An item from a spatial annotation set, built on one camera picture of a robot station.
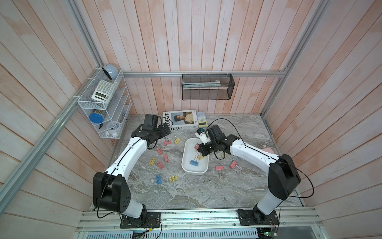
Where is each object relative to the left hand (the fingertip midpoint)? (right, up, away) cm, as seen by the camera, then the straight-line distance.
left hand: (164, 133), depth 86 cm
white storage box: (+15, -14, +12) cm, 24 cm away
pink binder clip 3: (-3, -21, +6) cm, 22 cm away
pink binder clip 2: (+43, -21, +6) cm, 48 cm away
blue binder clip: (-3, -28, 0) cm, 28 cm away
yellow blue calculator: (+25, +11, +32) cm, 42 cm away
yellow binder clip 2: (+6, -6, +18) cm, 20 cm away
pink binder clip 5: (0, -7, +18) cm, 20 cm away
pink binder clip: (+34, -22, +6) cm, 41 cm away
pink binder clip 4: (0, -17, +9) cm, 19 cm away
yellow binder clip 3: (-9, -18, +7) cm, 22 cm away
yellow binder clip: (+5, -27, 0) cm, 27 cm away
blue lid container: (-34, +8, -10) cm, 36 cm away
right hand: (+20, -9, +1) cm, 22 cm away
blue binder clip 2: (+18, -19, +7) cm, 28 cm away
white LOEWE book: (+9, +10, +28) cm, 31 cm away
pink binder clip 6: (-5, -13, +12) cm, 18 cm away
